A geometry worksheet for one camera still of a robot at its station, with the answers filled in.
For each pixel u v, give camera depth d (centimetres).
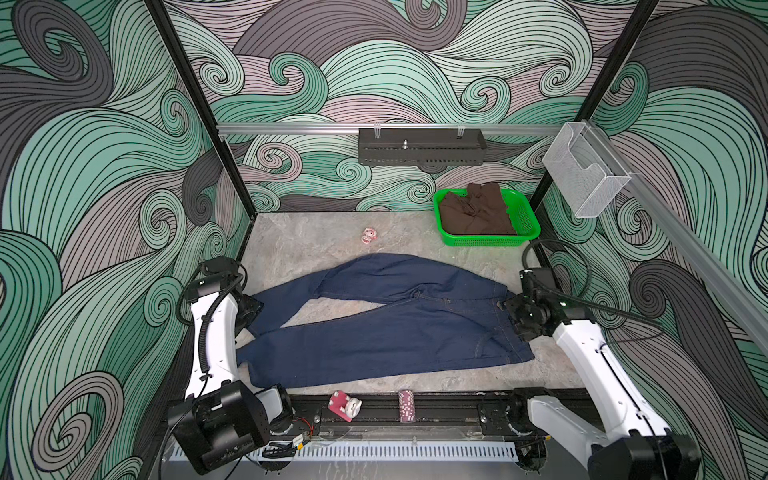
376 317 92
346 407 70
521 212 114
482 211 112
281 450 72
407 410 71
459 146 95
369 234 110
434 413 75
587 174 77
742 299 51
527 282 64
